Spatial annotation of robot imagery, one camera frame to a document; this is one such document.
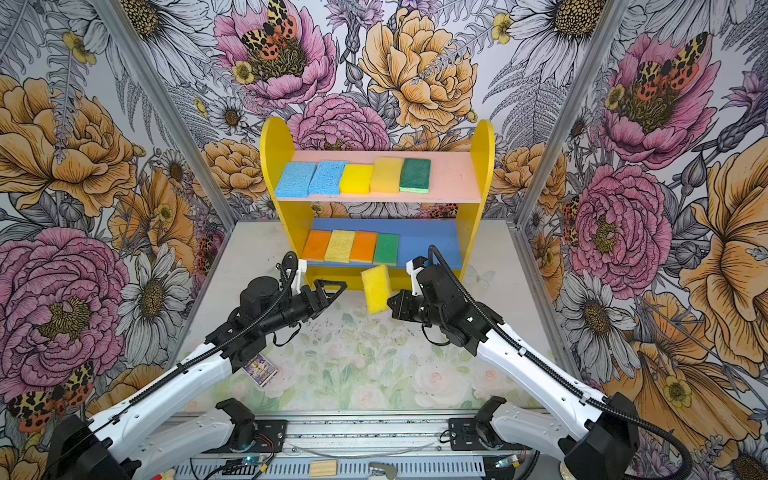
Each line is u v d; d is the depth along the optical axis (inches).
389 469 27.8
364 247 36.9
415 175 29.1
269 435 29.1
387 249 37.7
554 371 17.2
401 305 25.1
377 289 30.4
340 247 37.1
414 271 27.0
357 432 30.2
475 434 26.1
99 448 15.6
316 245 36.8
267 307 23.0
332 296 26.7
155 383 18.3
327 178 29.1
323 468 27.7
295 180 28.8
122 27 28.9
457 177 29.9
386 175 28.2
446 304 21.6
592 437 15.0
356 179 28.3
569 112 35.2
